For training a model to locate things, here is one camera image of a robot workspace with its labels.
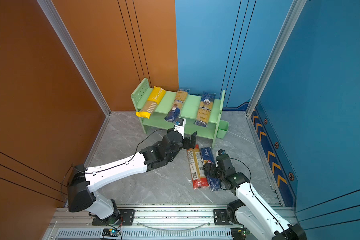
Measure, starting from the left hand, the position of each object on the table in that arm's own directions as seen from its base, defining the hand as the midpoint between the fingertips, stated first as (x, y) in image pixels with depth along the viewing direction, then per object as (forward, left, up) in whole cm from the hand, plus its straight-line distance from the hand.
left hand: (189, 130), depth 72 cm
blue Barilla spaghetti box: (0, -12, -26) cm, 29 cm away
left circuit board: (-39, +37, -31) cm, 62 cm away
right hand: (-9, -12, -23) cm, 27 cm away
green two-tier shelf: (+15, 0, -1) cm, 15 cm away
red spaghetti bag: (-4, -5, -26) cm, 27 cm away
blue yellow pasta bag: (+12, -8, +1) cm, 14 cm away
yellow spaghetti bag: (+23, +20, +1) cm, 30 cm away
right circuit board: (-39, -24, -30) cm, 54 cm away
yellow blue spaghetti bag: (+24, +5, +1) cm, 24 cm away
